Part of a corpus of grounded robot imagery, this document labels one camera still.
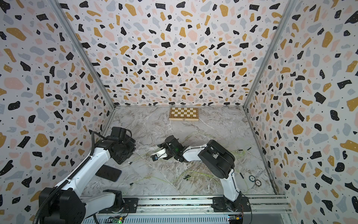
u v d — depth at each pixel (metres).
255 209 0.73
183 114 1.13
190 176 0.84
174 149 0.74
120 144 0.68
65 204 0.39
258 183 0.82
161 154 0.80
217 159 0.53
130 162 0.90
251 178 0.84
